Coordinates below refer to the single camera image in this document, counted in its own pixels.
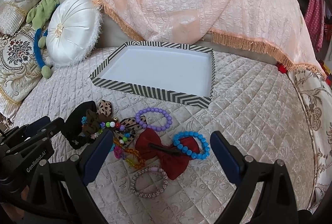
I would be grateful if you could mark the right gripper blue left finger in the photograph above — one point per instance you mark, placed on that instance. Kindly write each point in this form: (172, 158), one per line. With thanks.
(94, 156)

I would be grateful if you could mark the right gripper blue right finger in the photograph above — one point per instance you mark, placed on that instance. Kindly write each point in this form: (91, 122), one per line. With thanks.
(229, 157)

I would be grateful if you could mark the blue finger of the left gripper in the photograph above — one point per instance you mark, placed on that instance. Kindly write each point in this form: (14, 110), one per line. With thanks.
(47, 131)
(33, 128)

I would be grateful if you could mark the black velvet scrunchie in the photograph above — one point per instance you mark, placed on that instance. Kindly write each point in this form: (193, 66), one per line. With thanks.
(72, 129)

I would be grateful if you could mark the leopard print bow scrunchie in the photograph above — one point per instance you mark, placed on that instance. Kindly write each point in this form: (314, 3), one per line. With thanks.
(124, 131)

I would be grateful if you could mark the quilted cream bedspread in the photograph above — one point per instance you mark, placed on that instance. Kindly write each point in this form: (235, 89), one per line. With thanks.
(254, 106)

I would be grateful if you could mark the red bow hair clip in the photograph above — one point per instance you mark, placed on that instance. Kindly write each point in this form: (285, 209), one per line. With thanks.
(172, 160)

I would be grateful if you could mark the floral embroidered square pillow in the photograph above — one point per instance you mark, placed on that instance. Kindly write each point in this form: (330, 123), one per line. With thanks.
(20, 72)

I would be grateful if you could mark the striped black white tray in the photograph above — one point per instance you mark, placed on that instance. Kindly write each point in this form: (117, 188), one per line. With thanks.
(174, 72)

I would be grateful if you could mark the small red object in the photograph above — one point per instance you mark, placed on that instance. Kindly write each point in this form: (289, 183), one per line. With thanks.
(281, 68)

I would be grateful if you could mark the round white satin cushion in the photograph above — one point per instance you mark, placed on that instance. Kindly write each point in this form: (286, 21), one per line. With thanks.
(73, 31)

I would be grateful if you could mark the floral cream bed skirt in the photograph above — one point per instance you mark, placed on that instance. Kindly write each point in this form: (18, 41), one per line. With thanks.
(315, 96)

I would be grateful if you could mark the green blue plush toy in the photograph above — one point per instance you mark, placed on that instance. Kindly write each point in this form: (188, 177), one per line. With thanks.
(38, 16)

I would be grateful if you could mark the pink polka dot garment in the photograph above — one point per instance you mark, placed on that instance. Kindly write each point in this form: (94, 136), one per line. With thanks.
(314, 19)

